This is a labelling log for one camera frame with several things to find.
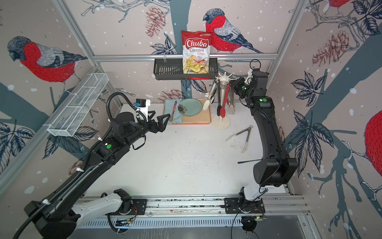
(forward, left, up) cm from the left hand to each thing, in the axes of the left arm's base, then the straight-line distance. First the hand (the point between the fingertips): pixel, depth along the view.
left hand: (164, 110), depth 66 cm
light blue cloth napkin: (+37, +8, -38) cm, 54 cm away
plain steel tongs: (+15, -52, -37) cm, 66 cm away
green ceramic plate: (+37, -9, -38) cm, 54 cm away
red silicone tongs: (+14, -30, -16) cm, 37 cm away
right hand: (+19, -31, +3) cm, 36 cm away
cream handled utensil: (+16, -36, -16) cm, 43 cm away
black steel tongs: (+16, -28, -15) cm, 36 cm away
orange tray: (+26, -20, -36) cm, 49 cm away
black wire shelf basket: (+41, +2, -4) cm, 41 cm away
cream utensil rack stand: (+21, -34, -37) cm, 54 cm away
